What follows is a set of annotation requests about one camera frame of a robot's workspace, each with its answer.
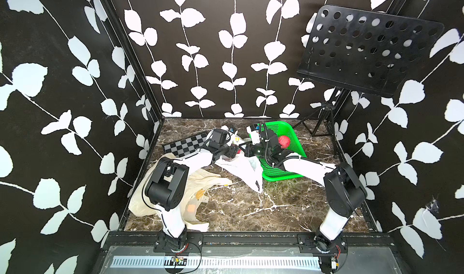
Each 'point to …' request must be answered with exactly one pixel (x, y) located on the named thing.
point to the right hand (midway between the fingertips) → (237, 144)
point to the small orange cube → (191, 207)
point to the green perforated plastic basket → (272, 173)
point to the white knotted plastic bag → (248, 169)
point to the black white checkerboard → (184, 146)
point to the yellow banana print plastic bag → (197, 184)
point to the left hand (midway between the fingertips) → (234, 141)
